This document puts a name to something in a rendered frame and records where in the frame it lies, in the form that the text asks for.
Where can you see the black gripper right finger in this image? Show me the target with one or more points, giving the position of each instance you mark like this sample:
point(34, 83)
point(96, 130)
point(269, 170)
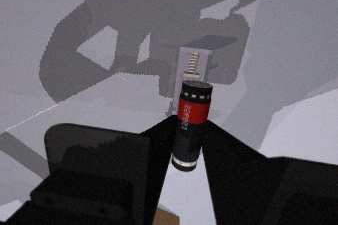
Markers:
point(249, 188)

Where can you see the black and red cylindrical battery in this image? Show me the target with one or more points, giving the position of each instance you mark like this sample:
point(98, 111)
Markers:
point(192, 114)

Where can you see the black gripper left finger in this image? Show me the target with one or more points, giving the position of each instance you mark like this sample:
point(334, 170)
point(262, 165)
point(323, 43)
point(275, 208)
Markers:
point(141, 158)

